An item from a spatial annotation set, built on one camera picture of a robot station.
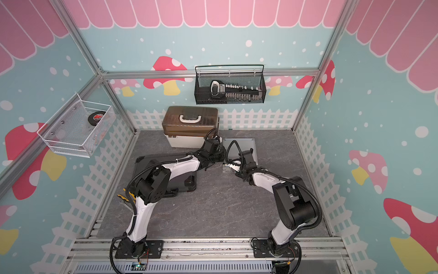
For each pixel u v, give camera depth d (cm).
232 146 77
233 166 84
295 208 46
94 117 79
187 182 85
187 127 94
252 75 92
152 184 56
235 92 88
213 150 82
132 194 89
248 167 73
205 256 74
